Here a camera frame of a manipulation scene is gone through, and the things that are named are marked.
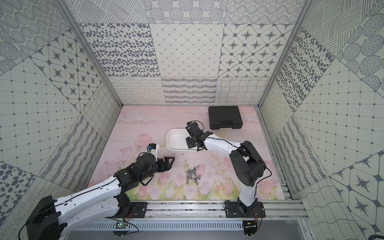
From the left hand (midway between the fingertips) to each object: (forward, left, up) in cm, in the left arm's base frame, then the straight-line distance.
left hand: (170, 156), depth 79 cm
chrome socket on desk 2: (-8, -14, -13) cm, 21 cm away
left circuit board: (-30, +22, -15) cm, 40 cm away
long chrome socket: (-8, -9, -13) cm, 18 cm away
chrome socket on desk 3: (-4, -11, -12) cm, 17 cm away
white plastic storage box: (+17, 0, -10) cm, 20 cm away
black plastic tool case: (+39, -35, -10) cm, 53 cm away
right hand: (+14, -12, -7) cm, 19 cm away
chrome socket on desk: (-2, -12, -13) cm, 18 cm away
